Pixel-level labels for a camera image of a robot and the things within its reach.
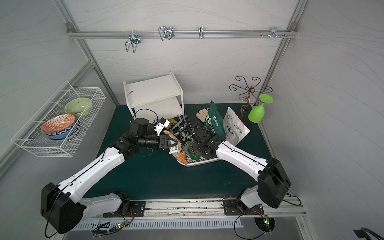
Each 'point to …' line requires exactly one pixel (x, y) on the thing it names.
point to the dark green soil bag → (217, 118)
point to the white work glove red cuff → (202, 114)
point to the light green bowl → (77, 106)
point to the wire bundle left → (98, 233)
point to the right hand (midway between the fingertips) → (199, 145)
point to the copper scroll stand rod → (250, 89)
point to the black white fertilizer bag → (183, 130)
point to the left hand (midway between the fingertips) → (177, 143)
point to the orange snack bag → (177, 151)
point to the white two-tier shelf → (155, 99)
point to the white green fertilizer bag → (235, 129)
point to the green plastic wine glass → (257, 114)
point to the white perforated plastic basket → (191, 162)
